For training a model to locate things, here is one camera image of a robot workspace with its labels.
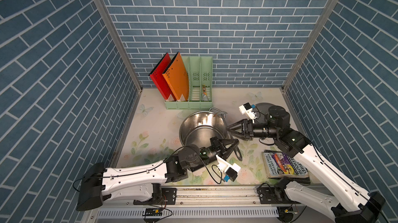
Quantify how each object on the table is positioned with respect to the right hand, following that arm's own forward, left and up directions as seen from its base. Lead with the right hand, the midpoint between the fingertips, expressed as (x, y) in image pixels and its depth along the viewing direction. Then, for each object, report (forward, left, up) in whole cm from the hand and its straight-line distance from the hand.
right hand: (230, 133), depth 61 cm
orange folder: (+42, +32, -8) cm, 53 cm away
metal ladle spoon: (-7, -2, +1) cm, 7 cm away
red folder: (+36, +42, -3) cm, 56 cm away
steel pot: (+19, +17, -30) cm, 39 cm away
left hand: (-3, -3, +2) cm, 4 cm away
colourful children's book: (0, -29, -29) cm, 41 cm away
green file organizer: (+59, +20, -15) cm, 64 cm away
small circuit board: (-25, +32, -33) cm, 53 cm away
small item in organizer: (+45, +14, -30) cm, 56 cm away
